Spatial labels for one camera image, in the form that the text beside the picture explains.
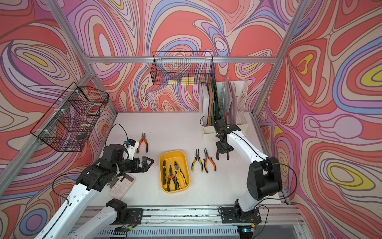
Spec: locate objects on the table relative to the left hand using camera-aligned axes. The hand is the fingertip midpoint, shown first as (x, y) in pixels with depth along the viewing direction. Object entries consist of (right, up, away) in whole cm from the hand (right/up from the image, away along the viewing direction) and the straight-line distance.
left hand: (148, 161), depth 72 cm
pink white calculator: (-18, -16, +11) cm, 26 cm away
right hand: (+43, +2, +13) cm, 45 cm away
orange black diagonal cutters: (+9, -12, +14) cm, 21 cm away
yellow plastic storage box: (+15, -3, +21) cm, 26 cm away
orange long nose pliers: (+34, -4, +21) cm, 40 cm away
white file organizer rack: (+43, +36, +30) cm, 64 cm away
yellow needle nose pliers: (+25, -2, +22) cm, 34 cm away
